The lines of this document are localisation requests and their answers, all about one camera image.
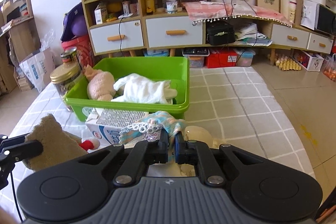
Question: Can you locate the doll with blue bonnet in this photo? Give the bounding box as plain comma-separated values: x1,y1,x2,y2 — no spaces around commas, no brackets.
119,111,220,177

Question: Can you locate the grey green knitted cloth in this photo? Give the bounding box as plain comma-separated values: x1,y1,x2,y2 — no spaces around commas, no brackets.
23,114,88,172

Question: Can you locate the white cloth glove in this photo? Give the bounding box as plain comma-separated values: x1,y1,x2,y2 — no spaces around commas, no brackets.
111,73,178,105

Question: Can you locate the white plush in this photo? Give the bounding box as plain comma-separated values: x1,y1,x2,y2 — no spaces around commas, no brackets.
79,138,100,152

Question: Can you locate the pink fluffy plush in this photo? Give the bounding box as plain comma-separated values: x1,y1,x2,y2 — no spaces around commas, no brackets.
84,65,116,101

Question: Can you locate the blue white milk carton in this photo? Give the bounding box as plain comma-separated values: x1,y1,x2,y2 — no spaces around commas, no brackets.
85,108,162,147

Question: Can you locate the grey checked tablecloth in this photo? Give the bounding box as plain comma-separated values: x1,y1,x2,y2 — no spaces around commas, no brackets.
0,66,316,214

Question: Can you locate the white paper bag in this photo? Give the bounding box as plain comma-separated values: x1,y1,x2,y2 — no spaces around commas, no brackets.
19,48,55,93

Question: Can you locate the gold lid glass jar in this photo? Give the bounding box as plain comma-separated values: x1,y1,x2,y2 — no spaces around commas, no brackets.
50,62,83,111

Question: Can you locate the red box under cabinet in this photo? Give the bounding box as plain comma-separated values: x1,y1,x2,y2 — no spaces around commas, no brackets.
205,48,238,69

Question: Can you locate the small tin can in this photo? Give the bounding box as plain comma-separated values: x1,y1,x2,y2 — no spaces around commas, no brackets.
60,47,79,64

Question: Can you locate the red cartoon bucket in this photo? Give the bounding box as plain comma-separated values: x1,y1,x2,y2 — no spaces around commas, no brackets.
61,34,95,67

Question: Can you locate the black bag on shelf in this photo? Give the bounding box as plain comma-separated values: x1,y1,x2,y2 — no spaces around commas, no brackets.
206,20,236,46

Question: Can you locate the wooden cabinet with drawers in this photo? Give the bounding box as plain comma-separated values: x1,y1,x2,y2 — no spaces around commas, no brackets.
82,0,334,56

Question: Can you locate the yellow egg tray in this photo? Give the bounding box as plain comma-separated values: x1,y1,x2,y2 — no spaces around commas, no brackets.
274,53,301,71

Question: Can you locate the pink cloth on cabinet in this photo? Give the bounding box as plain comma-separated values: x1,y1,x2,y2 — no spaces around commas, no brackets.
182,1,292,27

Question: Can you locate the white microwave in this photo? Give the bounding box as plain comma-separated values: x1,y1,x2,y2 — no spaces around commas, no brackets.
301,0,335,35

